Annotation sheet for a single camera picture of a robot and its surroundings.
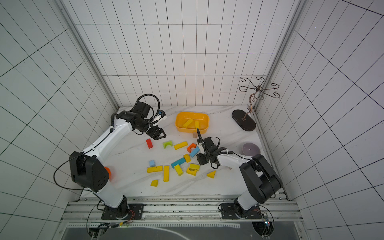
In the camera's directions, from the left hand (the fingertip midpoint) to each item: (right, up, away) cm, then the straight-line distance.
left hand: (158, 135), depth 82 cm
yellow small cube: (+23, +5, +24) cm, 34 cm away
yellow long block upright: (+4, -23, +3) cm, 24 cm away
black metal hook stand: (+57, +10, +28) cm, 64 cm away
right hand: (+25, -13, +11) cm, 30 cm away
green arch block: (+4, -7, +15) cm, 17 cm away
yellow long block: (+11, -8, +16) cm, 21 cm away
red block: (-10, -7, +15) cm, 19 cm away
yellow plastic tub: (+11, +10, +30) cm, 34 cm away
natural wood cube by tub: (+21, -2, +21) cm, 29 cm away
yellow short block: (+11, -21, +3) cm, 24 cm away
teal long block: (+11, -17, +8) cm, 22 cm away
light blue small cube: (-5, -18, +6) cm, 19 cm away
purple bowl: (+57, -10, +10) cm, 58 cm away
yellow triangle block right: (+31, -23, +2) cm, 38 cm away
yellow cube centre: (+16, -15, +9) cm, 24 cm away
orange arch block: (+19, -8, +13) cm, 25 cm away
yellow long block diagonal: (+16, +6, +25) cm, 30 cm away
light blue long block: (+21, -12, +12) cm, 27 cm away
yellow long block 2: (-4, -21, +5) cm, 22 cm away
